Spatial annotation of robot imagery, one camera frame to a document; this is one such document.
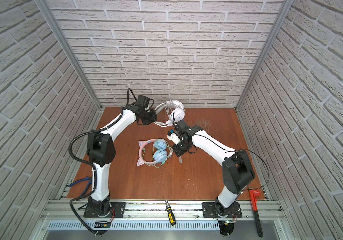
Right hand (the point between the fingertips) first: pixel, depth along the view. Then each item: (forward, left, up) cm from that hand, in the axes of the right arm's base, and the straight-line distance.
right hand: (177, 151), depth 83 cm
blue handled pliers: (-9, +51, -10) cm, 53 cm away
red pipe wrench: (-24, -39, -9) cm, 47 cm away
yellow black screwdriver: (-31, +6, -7) cm, 32 cm away
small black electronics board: (-30, +40, -13) cm, 52 cm away
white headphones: (+17, -2, +14) cm, 22 cm away
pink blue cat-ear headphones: (+3, +10, -3) cm, 11 cm away
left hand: (+24, +10, +4) cm, 27 cm away
